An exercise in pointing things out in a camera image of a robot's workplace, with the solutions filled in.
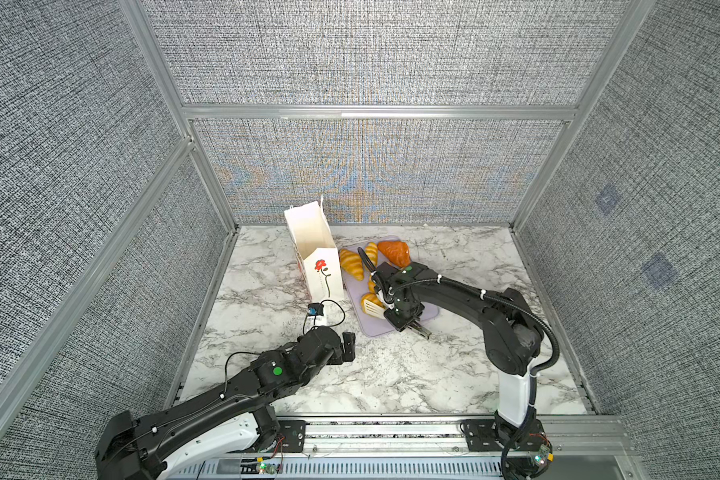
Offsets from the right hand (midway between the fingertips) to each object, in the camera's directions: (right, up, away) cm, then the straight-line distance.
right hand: (401, 321), depth 90 cm
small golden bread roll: (-8, +22, +20) cm, 31 cm away
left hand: (-17, -2, -12) cm, 21 cm away
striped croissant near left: (-9, +5, 0) cm, 11 cm away
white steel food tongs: (+3, 0, -7) cm, 8 cm away
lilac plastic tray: (-10, -2, +3) cm, 10 cm away
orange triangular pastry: (+1, +21, +17) cm, 27 cm away
